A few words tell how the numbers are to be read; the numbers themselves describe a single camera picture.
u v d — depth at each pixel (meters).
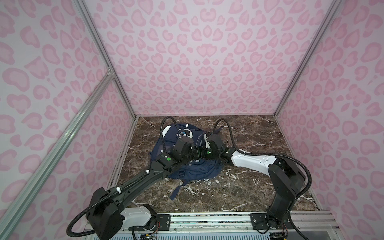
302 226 0.73
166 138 0.94
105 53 0.84
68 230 0.36
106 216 0.39
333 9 0.70
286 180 0.46
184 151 0.59
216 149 0.69
